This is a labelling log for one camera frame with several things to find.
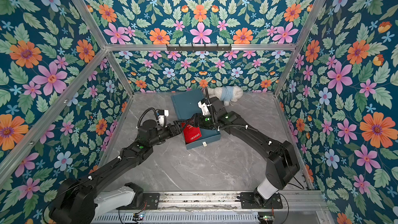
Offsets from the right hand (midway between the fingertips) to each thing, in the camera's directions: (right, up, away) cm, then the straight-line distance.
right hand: (194, 119), depth 78 cm
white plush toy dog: (+19, +15, +30) cm, 39 cm away
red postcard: (-2, -8, +1) cm, 8 cm away
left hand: (-4, -2, -1) cm, 5 cm away
